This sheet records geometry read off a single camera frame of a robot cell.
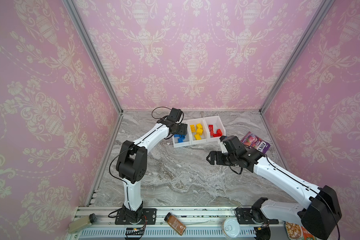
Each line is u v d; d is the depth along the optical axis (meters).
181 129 0.85
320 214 0.38
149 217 0.75
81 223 0.70
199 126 1.08
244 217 0.73
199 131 1.06
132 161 0.53
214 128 1.09
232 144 0.61
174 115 0.74
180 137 1.03
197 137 1.03
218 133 1.05
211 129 1.06
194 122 1.08
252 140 1.00
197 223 0.73
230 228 0.67
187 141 1.00
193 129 1.06
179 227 0.68
